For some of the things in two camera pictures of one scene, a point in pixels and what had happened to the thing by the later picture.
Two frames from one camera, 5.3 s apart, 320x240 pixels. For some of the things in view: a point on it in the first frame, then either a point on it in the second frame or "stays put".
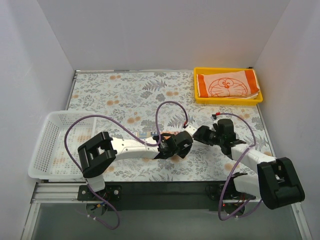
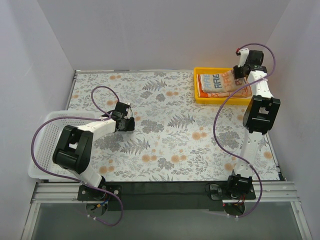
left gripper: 185,144 to 128,123
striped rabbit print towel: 142,134 to 221,82
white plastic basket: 51,161 stays put
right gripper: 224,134 to 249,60
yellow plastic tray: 218,100 stays put
